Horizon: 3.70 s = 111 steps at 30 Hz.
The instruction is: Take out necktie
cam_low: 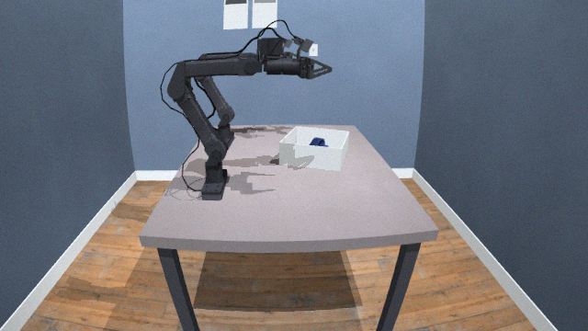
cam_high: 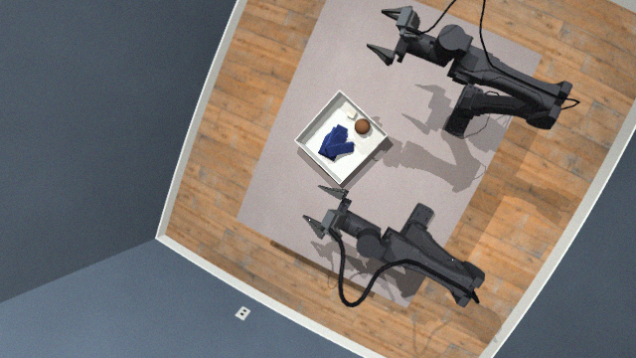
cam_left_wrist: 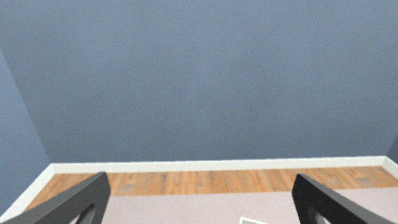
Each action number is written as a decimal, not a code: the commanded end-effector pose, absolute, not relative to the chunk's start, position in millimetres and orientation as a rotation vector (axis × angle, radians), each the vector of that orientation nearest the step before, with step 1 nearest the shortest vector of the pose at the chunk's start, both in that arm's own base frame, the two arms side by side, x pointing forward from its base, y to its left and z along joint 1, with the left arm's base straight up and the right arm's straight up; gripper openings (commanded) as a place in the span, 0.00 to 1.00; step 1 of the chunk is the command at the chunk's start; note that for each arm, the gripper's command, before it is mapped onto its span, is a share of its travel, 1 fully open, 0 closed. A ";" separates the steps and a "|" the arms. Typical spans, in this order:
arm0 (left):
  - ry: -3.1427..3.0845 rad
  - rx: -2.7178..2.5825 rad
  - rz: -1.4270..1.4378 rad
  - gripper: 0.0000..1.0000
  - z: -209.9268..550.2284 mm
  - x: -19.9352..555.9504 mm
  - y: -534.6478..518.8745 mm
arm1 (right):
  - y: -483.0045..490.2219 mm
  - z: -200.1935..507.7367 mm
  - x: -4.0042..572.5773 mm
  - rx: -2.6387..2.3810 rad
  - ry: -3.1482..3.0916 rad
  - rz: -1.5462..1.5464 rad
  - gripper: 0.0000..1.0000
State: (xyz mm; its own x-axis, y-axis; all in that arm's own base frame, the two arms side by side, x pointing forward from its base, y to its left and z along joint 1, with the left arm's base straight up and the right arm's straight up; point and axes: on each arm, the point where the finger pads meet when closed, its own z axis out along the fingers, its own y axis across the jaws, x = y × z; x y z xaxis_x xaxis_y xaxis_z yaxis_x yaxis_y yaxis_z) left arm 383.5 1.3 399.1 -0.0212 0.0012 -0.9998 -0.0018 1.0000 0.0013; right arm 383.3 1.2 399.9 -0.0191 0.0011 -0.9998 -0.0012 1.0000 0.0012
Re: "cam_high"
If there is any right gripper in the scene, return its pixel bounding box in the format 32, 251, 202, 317
367, 7, 436, 66

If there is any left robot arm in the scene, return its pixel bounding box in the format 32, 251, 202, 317
321, 204, 485, 307

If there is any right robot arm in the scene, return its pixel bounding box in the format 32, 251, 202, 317
426, 24, 572, 136

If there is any brown ball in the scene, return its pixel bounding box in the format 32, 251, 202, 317
354, 118, 371, 135

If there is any blue patterned necktie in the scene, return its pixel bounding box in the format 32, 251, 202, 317
318, 124, 354, 161

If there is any white square tray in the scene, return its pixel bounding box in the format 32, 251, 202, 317
294, 90, 387, 184

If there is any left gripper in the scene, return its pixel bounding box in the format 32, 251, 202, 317
302, 185, 366, 242

